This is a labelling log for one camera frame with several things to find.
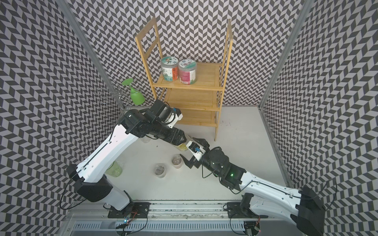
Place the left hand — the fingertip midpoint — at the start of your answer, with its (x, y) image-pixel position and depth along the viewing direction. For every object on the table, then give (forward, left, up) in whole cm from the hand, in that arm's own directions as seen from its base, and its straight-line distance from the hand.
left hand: (177, 140), depth 66 cm
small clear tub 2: (-5, +12, -23) cm, 27 cm away
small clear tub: (0, +3, -24) cm, 24 cm away
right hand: (-1, -5, -6) cm, 8 cm away
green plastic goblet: (+40, +32, -9) cm, 52 cm away
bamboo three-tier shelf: (+22, -10, +2) cm, 25 cm away
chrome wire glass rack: (+50, +54, -15) cm, 75 cm away
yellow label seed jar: (-2, -2, -2) cm, 4 cm away
